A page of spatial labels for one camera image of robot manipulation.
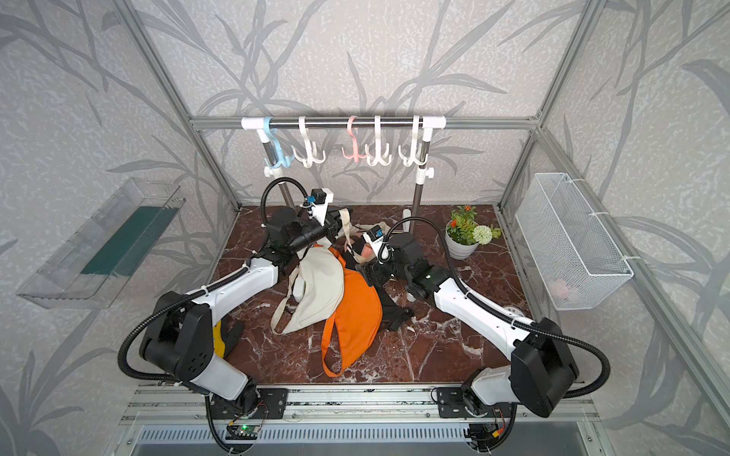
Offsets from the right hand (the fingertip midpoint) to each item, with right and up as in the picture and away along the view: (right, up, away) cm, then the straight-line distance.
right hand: (367, 257), depth 80 cm
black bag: (+8, -19, +9) cm, 22 cm away
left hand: (-4, +13, -2) cm, 14 cm away
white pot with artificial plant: (+31, +7, +14) cm, 35 cm away
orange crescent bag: (-2, -21, +6) cm, 21 cm away
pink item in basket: (+50, -7, -7) cm, 51 cm away
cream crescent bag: (-17, -12, +9) cm, 23 cm away
